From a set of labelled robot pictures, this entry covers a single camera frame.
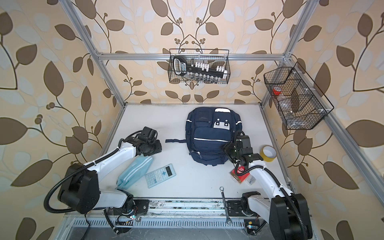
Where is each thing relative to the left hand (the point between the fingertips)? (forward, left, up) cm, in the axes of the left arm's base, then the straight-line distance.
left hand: (159, 146), depth 87 cm
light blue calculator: (-14, -1, -8) cm, 16 cm away
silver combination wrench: (-35, -38, -8) cm, 52 cm away
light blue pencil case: (-14, +12, -5) cm, 19 cm away
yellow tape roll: (0, -67, -6) cm, 68 cm away
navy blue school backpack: (+16, -30, -5) cm, 35 cm away
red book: (-14, -49, -11) cm, 52 cm away
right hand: (-1, -38, +1) cm, 38 cm away
